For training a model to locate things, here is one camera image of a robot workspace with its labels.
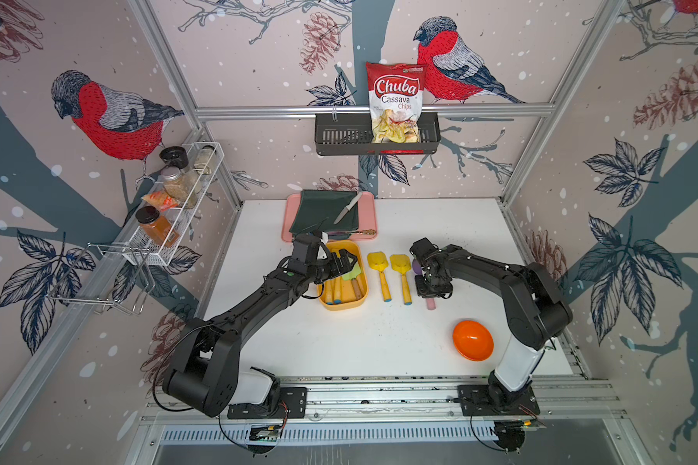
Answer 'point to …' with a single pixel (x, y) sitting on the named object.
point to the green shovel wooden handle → (352, 276)
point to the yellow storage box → (349, 290)
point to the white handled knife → (349, 206)
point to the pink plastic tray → (366, 216)
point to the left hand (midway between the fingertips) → (352, 257)
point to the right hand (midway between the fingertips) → (425, 291)
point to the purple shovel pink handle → (430, 301)
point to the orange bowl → (473, 340)
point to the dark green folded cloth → (317, 210)
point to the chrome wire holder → (111, 276)
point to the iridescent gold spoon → (368, 232)
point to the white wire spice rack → (181, 216)
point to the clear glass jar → (204, 160)
